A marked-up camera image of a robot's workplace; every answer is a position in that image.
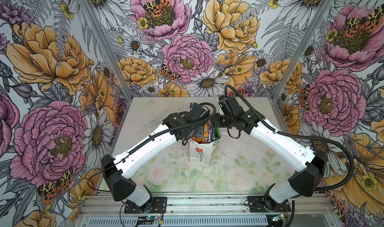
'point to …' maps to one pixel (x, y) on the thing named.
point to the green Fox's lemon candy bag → (217, 135)
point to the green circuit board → (278, 217)
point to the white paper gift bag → (202, 154)
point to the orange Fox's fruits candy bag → (206, 133)
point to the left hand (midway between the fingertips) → (195, 133)
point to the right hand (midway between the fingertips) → (215, 124)
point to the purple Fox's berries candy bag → (211, 129)
